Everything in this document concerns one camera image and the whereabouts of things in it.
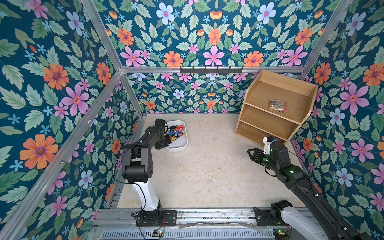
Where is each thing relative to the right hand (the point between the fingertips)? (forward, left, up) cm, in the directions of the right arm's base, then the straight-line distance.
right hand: (250, 151), depth 78 cm
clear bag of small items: (+19, -15, +15) cm, 28 cm away
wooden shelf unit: (+23, -9, -2) cm, 25 cm away
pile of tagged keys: (+24, +46, -15) cm, 55 cm away
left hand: (+13, +50, -13) cm, 53 cm away
